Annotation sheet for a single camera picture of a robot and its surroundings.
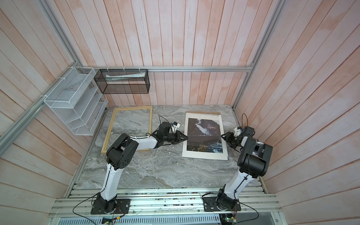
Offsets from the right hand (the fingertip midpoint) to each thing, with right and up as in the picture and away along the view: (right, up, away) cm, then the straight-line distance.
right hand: (224, 136), depth 98 cm
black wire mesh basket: (-76, +43, +9) cm, 88 cm away
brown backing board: (-11, +19, +20) cm, 29 cm away
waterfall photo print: (-13, +3, +6) cm, 15 cm away
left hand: (-26, -1, -7) cm, 27 cm away
